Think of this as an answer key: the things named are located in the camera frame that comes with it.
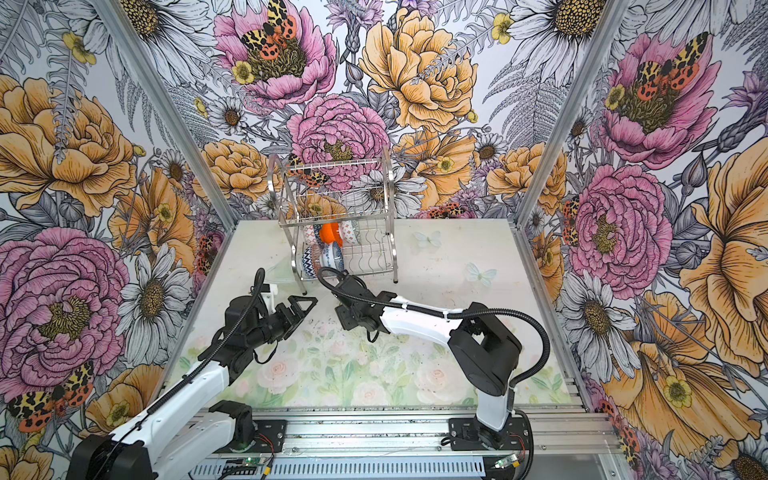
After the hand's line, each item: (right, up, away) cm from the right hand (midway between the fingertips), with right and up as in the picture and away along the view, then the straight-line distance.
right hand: (353, 317), depth 87 cm
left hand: (-11, +1, -4) cm, 12 cm away
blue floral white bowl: (-7, +17, +7) cm, 20 cm away
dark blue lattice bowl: (-16, +27, +21) cm, 38 cm away
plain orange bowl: (-10, +25, +15) cm, 31 cm away
